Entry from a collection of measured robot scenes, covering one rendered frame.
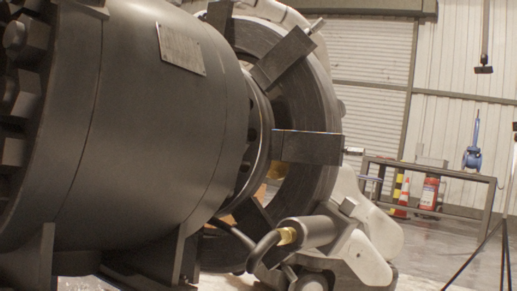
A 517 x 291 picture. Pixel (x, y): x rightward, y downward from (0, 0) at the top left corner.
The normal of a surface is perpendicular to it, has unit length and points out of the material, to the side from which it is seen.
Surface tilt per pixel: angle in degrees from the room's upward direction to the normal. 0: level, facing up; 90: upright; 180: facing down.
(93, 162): 104
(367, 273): 90
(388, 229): 90
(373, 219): 92
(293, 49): 90
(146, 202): 117
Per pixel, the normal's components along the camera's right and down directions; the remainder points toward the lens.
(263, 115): 0.87, -0.22
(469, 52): -0.58, -0.13
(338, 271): 0.30, 0.03
